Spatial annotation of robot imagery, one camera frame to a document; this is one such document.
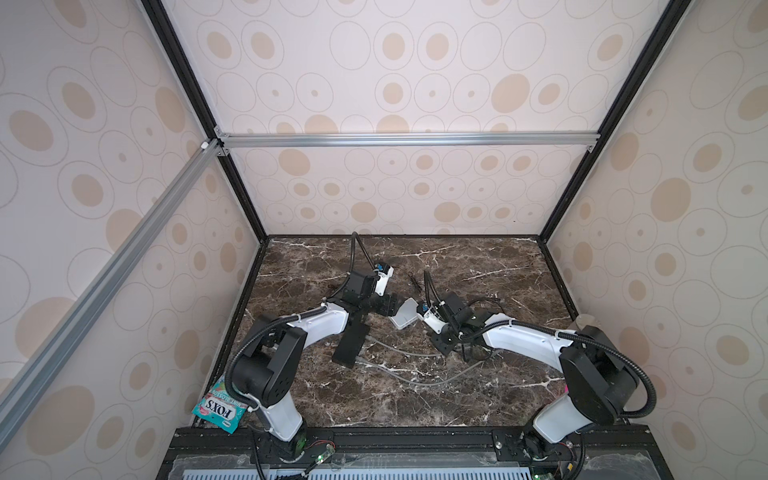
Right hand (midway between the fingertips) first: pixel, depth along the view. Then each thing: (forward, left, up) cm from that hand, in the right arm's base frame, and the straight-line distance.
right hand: (436, 335), depth 90 cm
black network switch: (-1, +26, -1) cm, 26 cm away
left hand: (+10, +10, +9) cm, 17 cm away
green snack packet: (-20, +59, 0) cm, 62 cm away
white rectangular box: (+7, +9, +1) cm, 11 cm away
